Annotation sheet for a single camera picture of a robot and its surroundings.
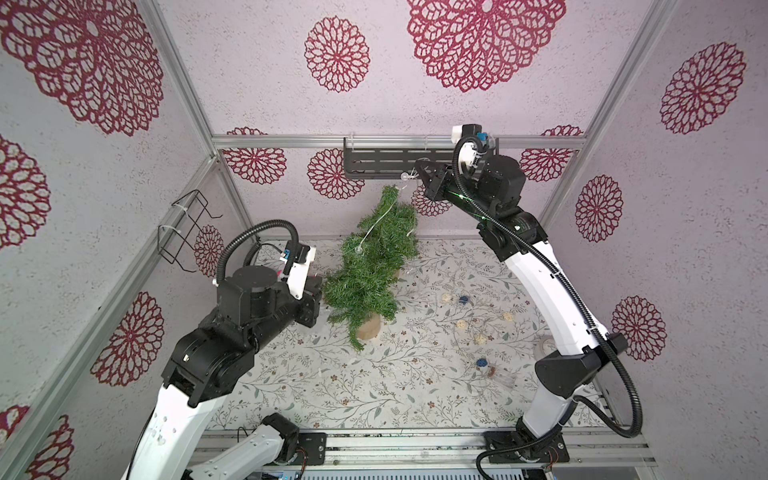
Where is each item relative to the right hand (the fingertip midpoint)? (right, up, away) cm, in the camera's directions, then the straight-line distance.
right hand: (416, 157), depth 61 cm
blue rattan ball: (+21, -33, +41) cm, 56 cm away
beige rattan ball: (+15, -33, +42) cm, 56 cm away
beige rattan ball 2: (+18, -41, +34) cm, 56 cm away
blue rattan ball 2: (+22, -50, +25) cm, 60 cm away
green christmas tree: (-12, -27, +11) cm, 31 cm away
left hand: (-20, -25, 0) cm, 32 cm away
